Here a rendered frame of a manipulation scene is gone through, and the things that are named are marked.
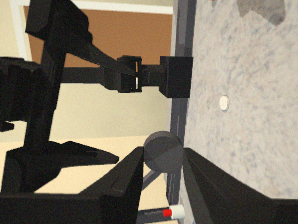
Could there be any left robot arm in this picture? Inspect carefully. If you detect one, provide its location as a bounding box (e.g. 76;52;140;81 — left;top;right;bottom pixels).
0;55;167;132

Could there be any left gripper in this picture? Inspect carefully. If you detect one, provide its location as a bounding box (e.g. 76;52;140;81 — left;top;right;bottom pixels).
0;0;138;192

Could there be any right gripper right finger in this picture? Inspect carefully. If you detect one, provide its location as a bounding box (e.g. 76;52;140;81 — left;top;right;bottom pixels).
182;147;298;224

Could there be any cream round disc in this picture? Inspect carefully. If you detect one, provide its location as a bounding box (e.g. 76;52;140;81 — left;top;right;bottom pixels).
220;96;229;110

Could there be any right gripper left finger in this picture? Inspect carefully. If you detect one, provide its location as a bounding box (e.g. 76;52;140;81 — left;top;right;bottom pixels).
0;146;144;224

